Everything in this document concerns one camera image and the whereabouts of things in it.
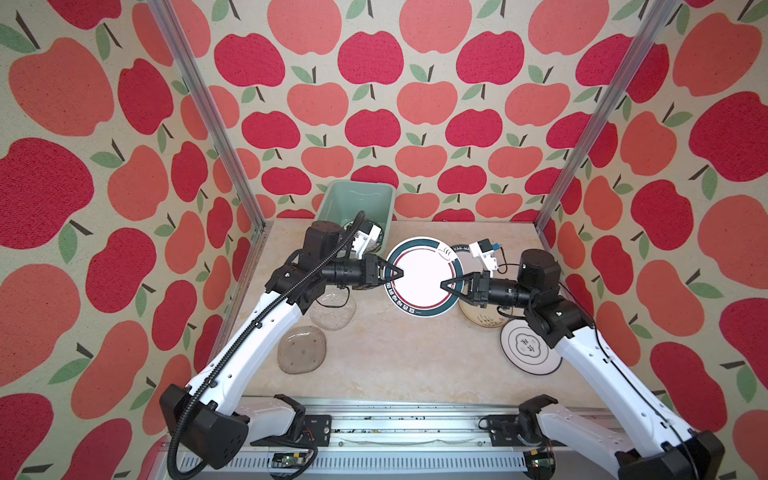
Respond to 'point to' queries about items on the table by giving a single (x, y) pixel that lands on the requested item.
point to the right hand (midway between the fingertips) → (449, 285)
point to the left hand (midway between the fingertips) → (405, 278)
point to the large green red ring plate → (427, 262)
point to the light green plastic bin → (341, 201)
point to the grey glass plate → (301, 350)
